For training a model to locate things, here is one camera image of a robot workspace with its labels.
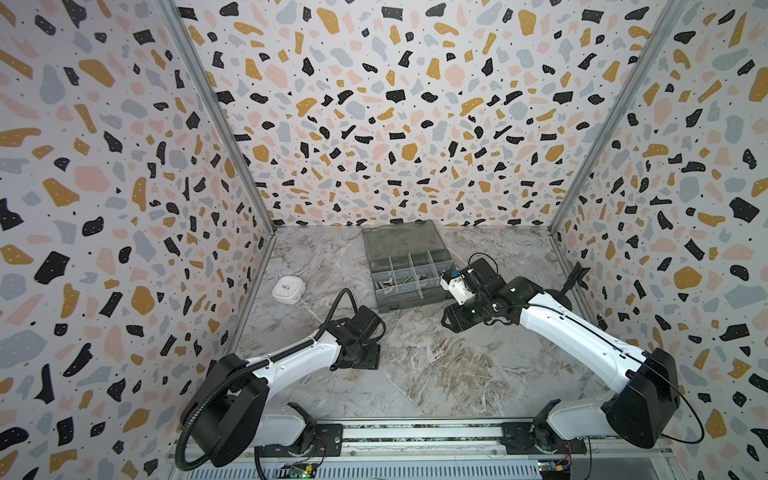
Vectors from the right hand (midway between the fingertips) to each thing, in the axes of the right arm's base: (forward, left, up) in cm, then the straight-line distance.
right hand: (444, 314), depth 78 cm
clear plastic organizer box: (+30, +10, -16) cm, 35 cm away
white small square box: (+15, +49, -13) cm, 53 cm away
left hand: (-7, +20, -13) cm, 25 cm away
